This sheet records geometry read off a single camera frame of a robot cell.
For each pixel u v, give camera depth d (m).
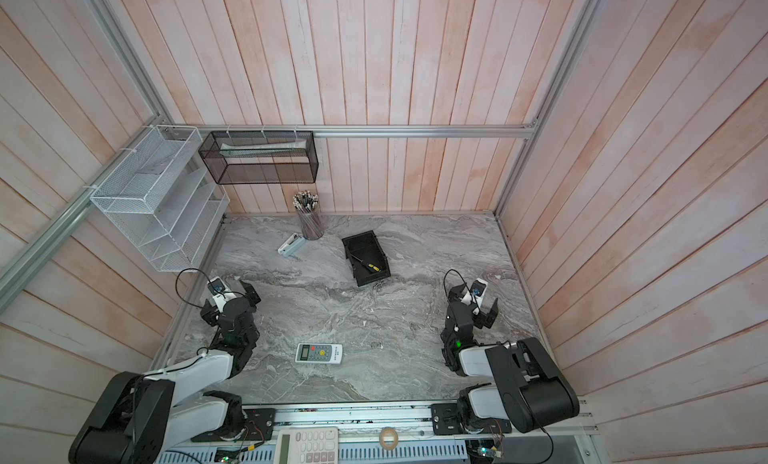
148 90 0.82
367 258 1.07
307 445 0.69
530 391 0.44
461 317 0.66
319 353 0.84
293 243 1.09
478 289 0.73
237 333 0.66
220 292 0.70
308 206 1.01
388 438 0.73
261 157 1.05
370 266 1.02
